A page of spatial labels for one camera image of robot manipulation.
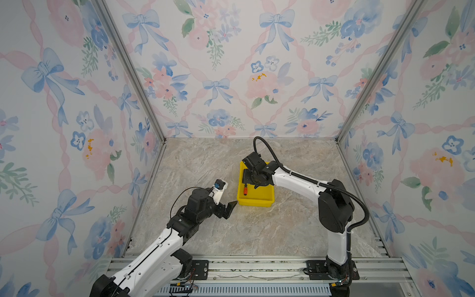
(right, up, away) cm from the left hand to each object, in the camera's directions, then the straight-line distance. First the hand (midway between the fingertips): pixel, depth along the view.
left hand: (228, 194), depth 79 cm
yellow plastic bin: (+16, -4, +15) cm, 22 cm away
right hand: (+8, +6, +13) cm, 16 cm away
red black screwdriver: (+8, -1, +18) cm, 20 cm away
